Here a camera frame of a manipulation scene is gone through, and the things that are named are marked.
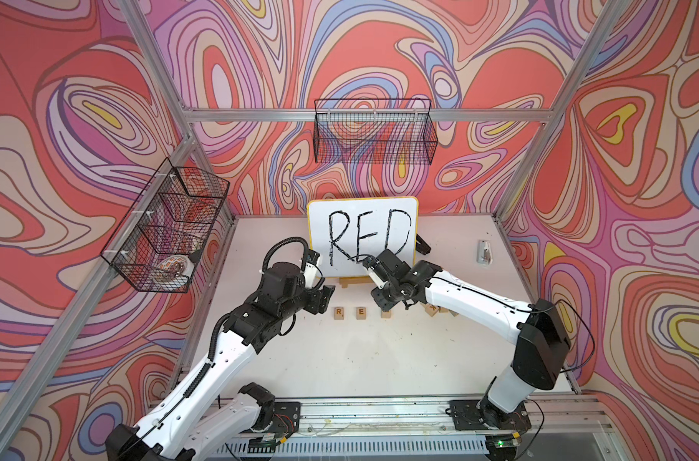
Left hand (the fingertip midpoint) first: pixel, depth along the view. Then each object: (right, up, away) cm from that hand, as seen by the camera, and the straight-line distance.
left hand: (325, 283), depth 74 cm
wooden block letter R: (+3, -12, +16) cm, 20 cm away
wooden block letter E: (+10, -12, +16) cm, 23 cm away
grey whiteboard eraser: (+56, +7, +31) cm, 64 cm away
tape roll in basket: (-38, +4, -4) cm, 38 cm away
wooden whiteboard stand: (+7, -2, +22) cm, 23 cm away
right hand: (+17, -7, +9) cm, 20 cm away
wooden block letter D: (+18, -13, +19) cm, 29 cm away
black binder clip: (+34, +9, +33) cm, 49 cm away
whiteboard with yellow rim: (+5, +14, +14) cm, 21 cm away
